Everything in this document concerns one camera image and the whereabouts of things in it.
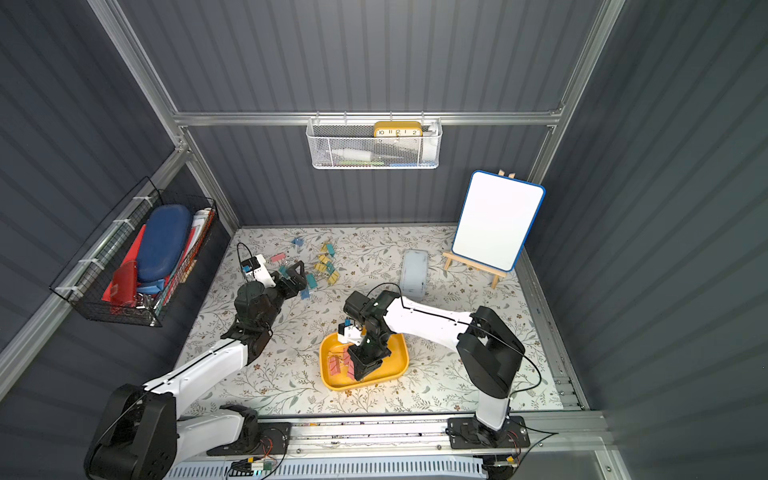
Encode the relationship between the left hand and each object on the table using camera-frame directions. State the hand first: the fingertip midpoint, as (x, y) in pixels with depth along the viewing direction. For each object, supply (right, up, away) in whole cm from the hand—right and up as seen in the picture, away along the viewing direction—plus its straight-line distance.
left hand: (292, 267), depth 82 cm
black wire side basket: (-36, -1, -20) cm, 42 cm away
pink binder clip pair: (+12, -27, +2) cm, 29 cm away
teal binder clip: (+5, +6, +30) cm, 31 cm away
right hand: (+20, -27, -7) cm, 34 cm away
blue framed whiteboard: (+59, +14, +4) cm, 61 cm away
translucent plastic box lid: (+36, -3, +23) cm, 43 cm away
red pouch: (-31, -3, -18) cm, 36 cm away
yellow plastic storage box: (+28, -28, 0) cm, 40 cm away
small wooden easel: (+56, +1, +17) cm, 59 cm away
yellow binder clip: (+3, +2, +25) cm, 26 cm away
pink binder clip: (-14, +3, +28) cm, 31 cm away
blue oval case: (-29, +7, -9) cm, 31 cm away
